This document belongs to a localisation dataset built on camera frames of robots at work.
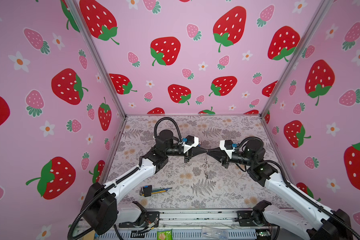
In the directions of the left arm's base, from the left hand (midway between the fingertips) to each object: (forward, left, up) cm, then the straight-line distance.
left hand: (205, 150), depth 66 cm
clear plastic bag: (-28, -4, -29) cm, 41 cm away
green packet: (-29, +18, -28) cm, 45 cm away
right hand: (0, -1, -1) cm, 2 cm away
